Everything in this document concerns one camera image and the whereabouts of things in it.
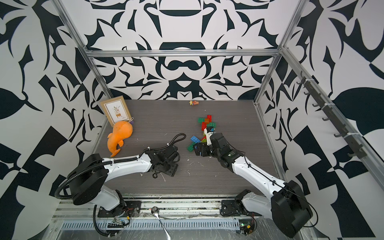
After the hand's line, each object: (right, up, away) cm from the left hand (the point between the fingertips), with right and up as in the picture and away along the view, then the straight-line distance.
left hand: (171, 165), depth 87 cm
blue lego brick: (+14, +13, +9) cm, 21 cm away
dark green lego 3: (+11, +10, +6) cm, 16 cm away
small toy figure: (+13, +39, +30) cm, 51 cm away
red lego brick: (+20, +22, +15) cm, 33 cm away
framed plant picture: (-39, +32, +15) cm, 53 cm away
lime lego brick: (+19, +13, +7) cm, 24 cm away
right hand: (+15, +13, -4) cm, 21 cm away
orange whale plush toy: (-32, +19, +7) cm, 38 cm away
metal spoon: (-6, -18, -13) cm, 23 cm away
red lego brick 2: (+25, +27, +20) cm, 42 cm away
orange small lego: (+22, +25, +16) cm, 37 cm away
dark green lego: (+17, +26, +18) cm, 36 cm away
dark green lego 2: (+26, +23, +15) cm, 38 cm away
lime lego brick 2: (+18, +19, -11) cm, 28 cm away
